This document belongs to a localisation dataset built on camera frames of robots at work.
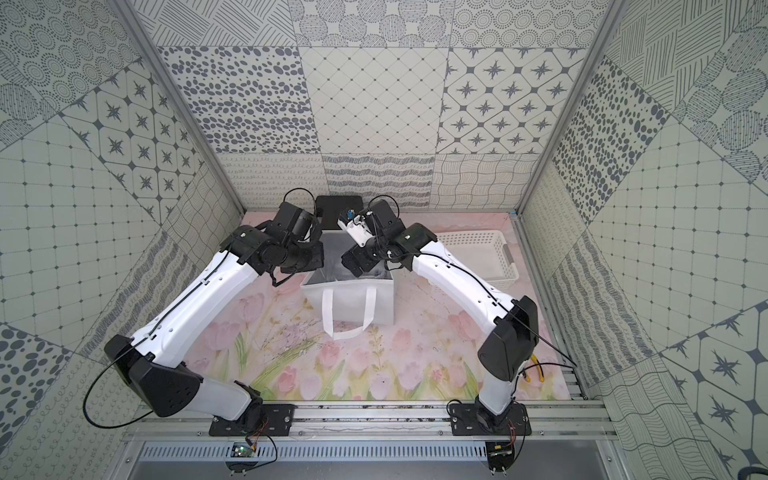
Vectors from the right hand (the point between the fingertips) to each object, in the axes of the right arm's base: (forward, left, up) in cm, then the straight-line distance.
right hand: (361, 253), depth 78 cm
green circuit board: (-41, +28, -26) cm, 56 cm away
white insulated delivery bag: (-12, +3, -5) cm, 14 cm away
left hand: (-2, +10, +2) cm, 10 cm away
